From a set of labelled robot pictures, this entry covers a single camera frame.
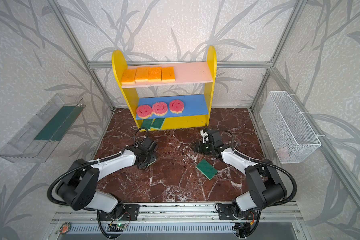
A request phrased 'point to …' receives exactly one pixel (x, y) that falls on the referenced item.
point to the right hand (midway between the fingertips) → (194, 142)
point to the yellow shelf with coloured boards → (196, 109)
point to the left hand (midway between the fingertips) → (155, 154)
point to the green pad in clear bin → (59, 125)
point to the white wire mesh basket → (291, 135)
